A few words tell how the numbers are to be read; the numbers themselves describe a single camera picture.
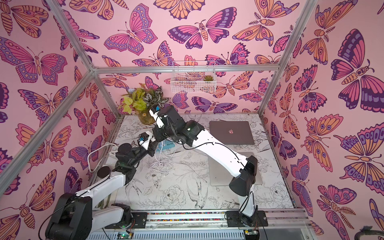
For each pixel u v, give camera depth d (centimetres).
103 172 85
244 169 44
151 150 73
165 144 100
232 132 108
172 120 51
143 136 67
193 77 95
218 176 88
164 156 95
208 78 92
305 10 70
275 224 73
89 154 91
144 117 109
